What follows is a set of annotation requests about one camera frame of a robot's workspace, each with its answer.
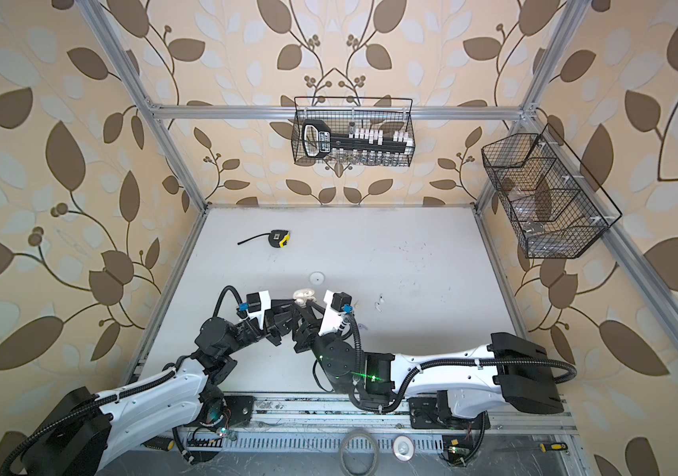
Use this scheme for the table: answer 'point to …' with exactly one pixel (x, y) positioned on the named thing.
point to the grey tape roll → (376, 451)
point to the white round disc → (403, 448)
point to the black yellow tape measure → (276, 238)
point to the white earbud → (377, 304)
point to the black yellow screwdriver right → (553, 446)
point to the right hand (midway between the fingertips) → (297, 307)
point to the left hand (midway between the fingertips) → (299, 304)
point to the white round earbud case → (316, 278)
